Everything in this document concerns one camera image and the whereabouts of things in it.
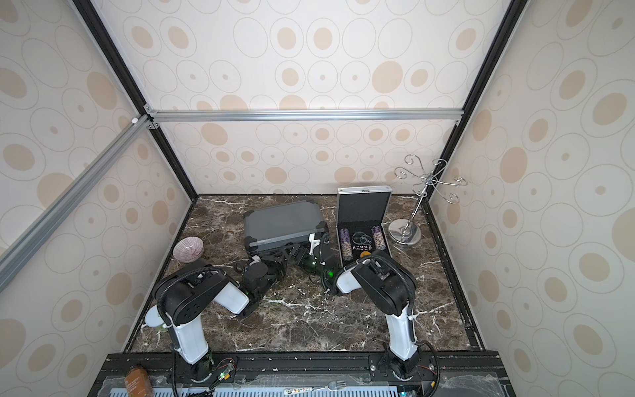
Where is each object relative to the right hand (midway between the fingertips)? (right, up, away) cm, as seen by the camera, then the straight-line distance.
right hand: (295, 251), depth 91 cm
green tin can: (-44, -19, -13) cm, 50 cm away
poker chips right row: (+33, +5, +9) cm, 34 cm away
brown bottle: (-41, -33, -23) cm, 58 cm away
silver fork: (+13, -35, -21) cm, 43 cm away
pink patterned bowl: (-43, 0, +7) cm, 44 cm away
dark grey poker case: (-3, +10, +3) cm, 11 cm away
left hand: (+1, +2, -3) cm, 4 cm away
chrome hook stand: (+46, +7, +13) cm, 48 cm away
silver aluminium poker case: (+26, +15, +7) cm, 30 cm away
